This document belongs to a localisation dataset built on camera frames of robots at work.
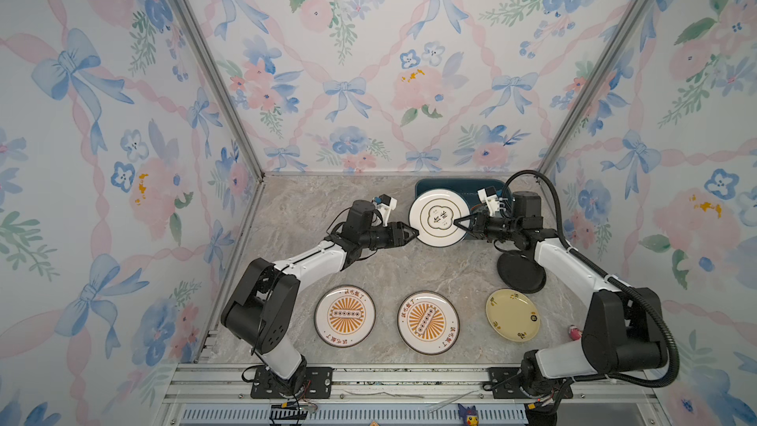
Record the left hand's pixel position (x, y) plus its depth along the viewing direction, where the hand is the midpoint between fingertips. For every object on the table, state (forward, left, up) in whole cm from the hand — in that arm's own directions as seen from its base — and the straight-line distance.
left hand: (417, 233), depth 83 cm
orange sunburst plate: (-17, +21, -17) cm, 32 cm away
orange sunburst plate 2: (-19, -3, -17) cm, 25 cm away
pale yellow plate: (-17, -28, -17) cm, 37 cm away
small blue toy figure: (-41, -11, -14) cm, 44 cm away
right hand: (+3, -11, +2) cm, 12 cm away
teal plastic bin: (+9, -14, +9) cm, 19 cm away
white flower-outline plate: (+6, -5, +1) cm, 8 cm away
